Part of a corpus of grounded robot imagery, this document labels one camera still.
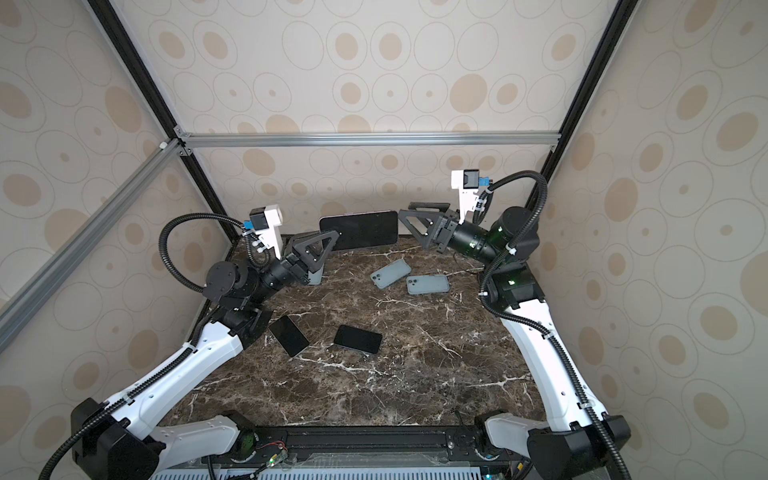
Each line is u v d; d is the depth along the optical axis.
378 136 0.90
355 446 0.75
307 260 0.52
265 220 0.49
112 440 0.37
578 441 0.36
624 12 0.67
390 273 1.09
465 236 0.51
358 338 0.93
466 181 0.49
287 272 0.51
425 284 1.07
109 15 0.68
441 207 0.57
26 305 0.52
